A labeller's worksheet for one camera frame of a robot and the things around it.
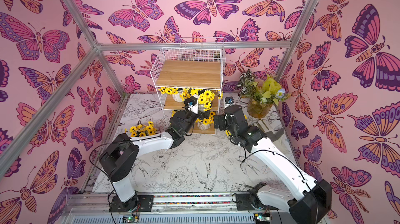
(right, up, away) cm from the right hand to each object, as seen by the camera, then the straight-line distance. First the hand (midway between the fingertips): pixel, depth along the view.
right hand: (225, 113), depth 77 cm
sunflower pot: (-46, -10, +9) cm, 47 cm away
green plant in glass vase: (+22, +10, +13) cm, 28 cm away
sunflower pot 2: (-24, +10, -1) cm, 26 cm away
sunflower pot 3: (-10, -6, +11) cm, 16 cm away
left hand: (-9, +7, +3) cm, 12 cm away
